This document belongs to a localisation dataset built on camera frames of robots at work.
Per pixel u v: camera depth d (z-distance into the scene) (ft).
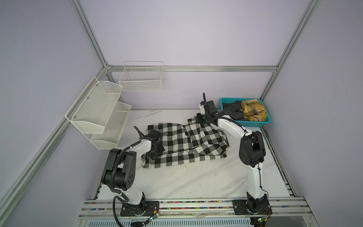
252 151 1.81
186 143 3.20
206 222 2.31
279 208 2.42
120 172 1.53
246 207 2.40
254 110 3.42
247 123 3.42
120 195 1.70
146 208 2.40
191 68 3.04
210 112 2.52
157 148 2.55
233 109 3.61
